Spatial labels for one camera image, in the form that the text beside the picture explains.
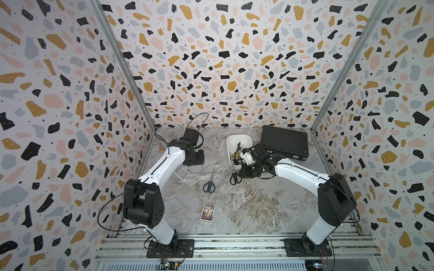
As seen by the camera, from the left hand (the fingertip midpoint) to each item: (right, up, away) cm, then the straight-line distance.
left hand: (201, 159), depth 88 cm
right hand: (+19, -7, -1) cm, 21 cm away
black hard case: (+54, +9, +22) cm, 59 cm away
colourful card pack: (+4, -25, -4) cm, 26 cm away
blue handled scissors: (+4, -15, +6) cm, 17 cm away
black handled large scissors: (+18, -9, 0) cm, 20 cm away
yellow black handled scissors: (+19, +1, +16) cm, 25 cm away
